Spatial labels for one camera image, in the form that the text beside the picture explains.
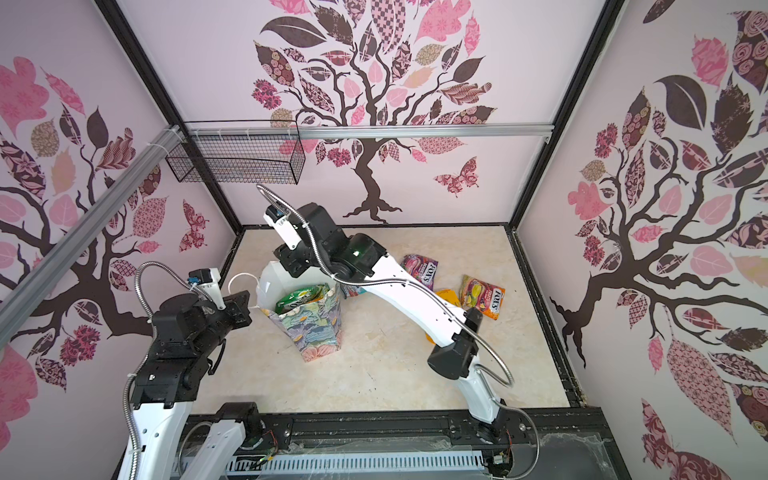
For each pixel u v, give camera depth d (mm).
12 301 496
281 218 545
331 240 494
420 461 1552
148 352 683
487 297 949
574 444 715
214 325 560
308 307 692
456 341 455
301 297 800
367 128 934
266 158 795
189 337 484
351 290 974
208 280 586
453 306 485
